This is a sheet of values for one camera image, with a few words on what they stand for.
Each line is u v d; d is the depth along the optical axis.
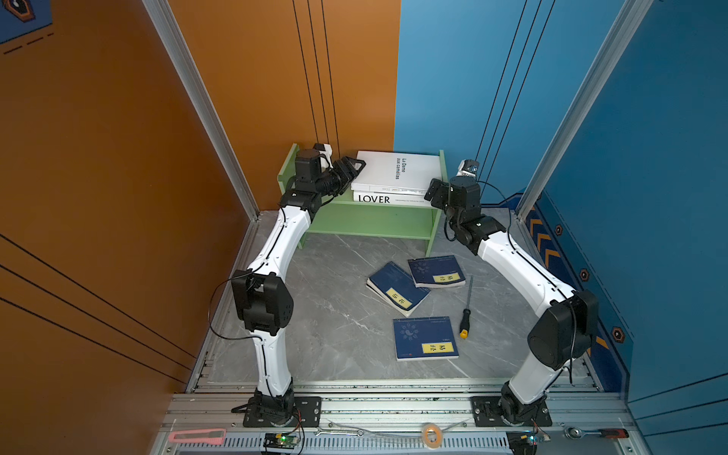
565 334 0.45
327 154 0.78
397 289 0.95
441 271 1.02
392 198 0.83
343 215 1.03
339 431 0.71
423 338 0.85
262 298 0.52
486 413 0.72
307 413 0.73
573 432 0.69
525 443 0.71
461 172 0.70
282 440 0.71
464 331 0.85
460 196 0.60
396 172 0.84
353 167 0.74
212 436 0.70
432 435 0.71
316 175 0.68
